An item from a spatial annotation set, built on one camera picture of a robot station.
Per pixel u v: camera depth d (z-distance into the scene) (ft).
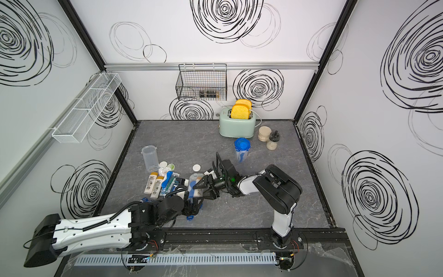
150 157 3.25
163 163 3.25
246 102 3.25
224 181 2.47
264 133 3.45
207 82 4.05
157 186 2.89
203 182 2.47
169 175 3.04
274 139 3.19
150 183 2.91
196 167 3.16
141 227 1.75
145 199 2.79
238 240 2.47
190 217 2.64
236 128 3.51
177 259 3.16
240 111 3.24
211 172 2.77
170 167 3.17
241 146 2.95
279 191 1.58
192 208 2.21
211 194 2.48
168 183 2.93
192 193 2.47
